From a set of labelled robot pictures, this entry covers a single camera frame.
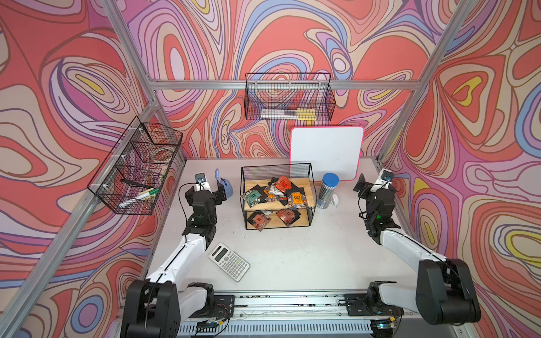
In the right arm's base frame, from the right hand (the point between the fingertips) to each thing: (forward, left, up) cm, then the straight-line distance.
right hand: (372, 182), depth 84 cm
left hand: (0, +66, +2) cm, 66 cm away
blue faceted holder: (+10, +63, -10) cm, 64 cm away
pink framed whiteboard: (+19, +10, 0) cm, 22 cm away
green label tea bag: (-4, +49, -2) cm, 49 cm away
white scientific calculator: (-24, +59, -18) cm, 66 cm away
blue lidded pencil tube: (+2, +17, -1) cm, 17 cm away
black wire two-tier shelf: (-4, +38, -2) cm, 39 cm away
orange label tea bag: (-3, +42, -2) cm, 42 cm away
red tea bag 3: (-5, +34, -16) cm, 38 cm away
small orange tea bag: (-6, +31, -3) cm, 32 cm away
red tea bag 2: (-6, +47, -18) cm, 50 cm away
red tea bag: (+1, +36, 0) cm, 36 cm away
